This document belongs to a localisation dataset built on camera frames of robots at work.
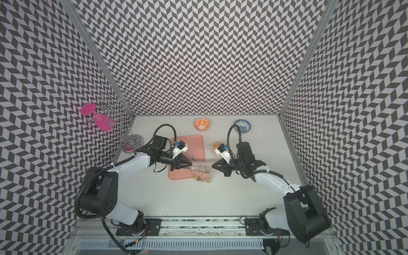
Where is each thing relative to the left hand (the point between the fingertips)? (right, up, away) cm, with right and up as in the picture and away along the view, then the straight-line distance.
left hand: (190, 164), depth 82 cm
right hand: (+13, -1, -2) cm, 13 cm away
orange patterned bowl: (+4, +22, +29) cm, 37 cm away
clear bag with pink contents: (+6, -4, -1) cm, 8 cm away
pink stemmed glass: (-47, +22, +3) cm, 52 cm away
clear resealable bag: (+13, +7, +15) cm, 21 cm away
